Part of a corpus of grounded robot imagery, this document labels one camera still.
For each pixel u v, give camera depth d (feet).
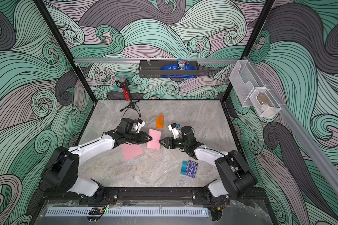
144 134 2.57
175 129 2.58
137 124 2.39
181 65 2.95
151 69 3.11
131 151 2.97
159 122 3.51
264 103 2.14
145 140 2.53
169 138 2.48
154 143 2.67
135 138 2.43
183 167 2.74
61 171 1.40
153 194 2.49
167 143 2.48
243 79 2.56
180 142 2.43
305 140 1.66
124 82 3.28
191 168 2.67
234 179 1.39
